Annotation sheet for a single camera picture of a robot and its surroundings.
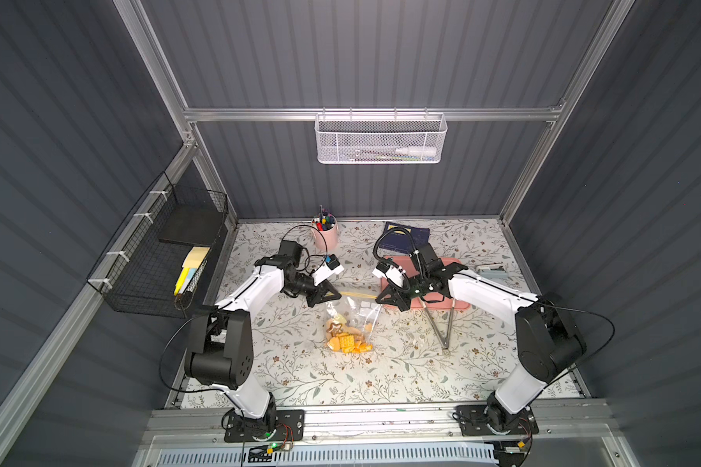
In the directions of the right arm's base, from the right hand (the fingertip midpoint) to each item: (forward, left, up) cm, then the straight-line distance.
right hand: (383, 297), depth 84 cm
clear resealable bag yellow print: (-4, +10, -7) cm, 13 cm away
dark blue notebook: (+33, -8, -13) cm, 36 cm away
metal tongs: (-9, -18, -10) cm, 23 cm away
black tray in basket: (+15, +55, +16) cm, 59 cm away
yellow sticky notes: (+1, +50, +15) cm, 53 cm away
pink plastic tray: (+3, -5, +13) cm, 15 cm away
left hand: (0, +13, 0) cm, 13 cm away
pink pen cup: (+27, +19, 0) cm, 33 cm away
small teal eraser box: (+17, -40, -11) cm, 45 cm away
